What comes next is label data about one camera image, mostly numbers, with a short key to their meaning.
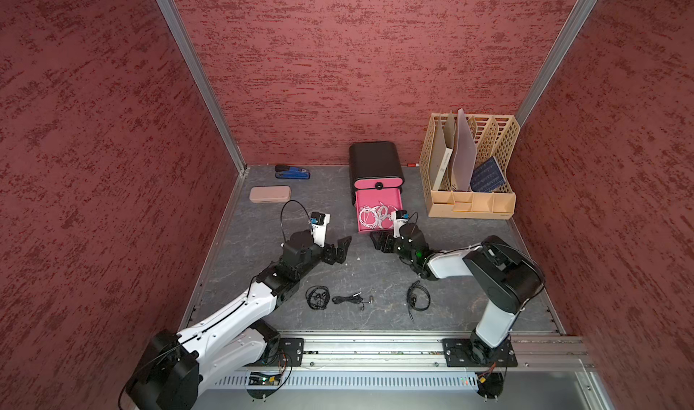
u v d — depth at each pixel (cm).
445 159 89
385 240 83
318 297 83
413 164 123
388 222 95
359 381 77
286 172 117
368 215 97
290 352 74
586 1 73
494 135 102
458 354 74
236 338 50
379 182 95
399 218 85
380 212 97
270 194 112
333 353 76
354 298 83
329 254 71
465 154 100
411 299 83
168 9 74
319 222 68
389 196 101
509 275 50
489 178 102
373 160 103
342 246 71
